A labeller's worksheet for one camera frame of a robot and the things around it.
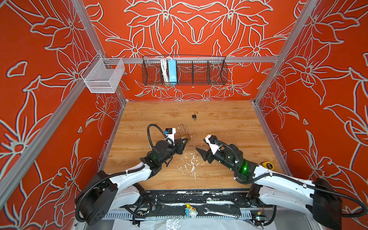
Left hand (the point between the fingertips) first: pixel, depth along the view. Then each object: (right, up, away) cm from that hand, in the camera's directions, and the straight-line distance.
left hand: (187, 139), depth 77 cm
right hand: (+6, -2, -4) cm, 7 cm away
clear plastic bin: (-56, +39, +15) cm, 70 cm away
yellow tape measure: (+48, -17, +6) cm, 51 cm away
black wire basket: (+2, +44, +20) cm, 49 cm away
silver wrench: (+23, -36, -9) cm, 44 cm away
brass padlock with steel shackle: (0, +1, +2) cm, 2 cm away
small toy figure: (+1, -33, -10) cm, 35 cm away
